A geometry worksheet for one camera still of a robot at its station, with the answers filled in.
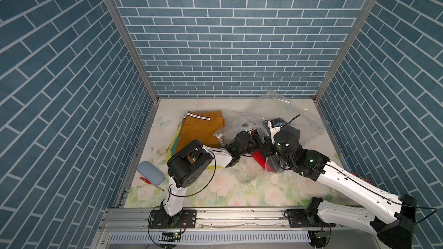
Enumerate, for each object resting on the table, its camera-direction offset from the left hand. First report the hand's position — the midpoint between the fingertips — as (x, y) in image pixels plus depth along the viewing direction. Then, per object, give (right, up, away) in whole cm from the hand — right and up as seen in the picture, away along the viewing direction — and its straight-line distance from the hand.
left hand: (273, 142), depth 85 cm
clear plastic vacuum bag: (+13, +16, +29) cm, 36 cm away
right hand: (-6, +4, -10) cm, 12 cm away
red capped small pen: (-61, -19, -2) cm, 64 cm away
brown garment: (-37, +8, +7) cm, 39 cm away
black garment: (+15, +3, +16) cm, 22 cm away
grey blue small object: (-60, -14, -2) cm, 62 cm away
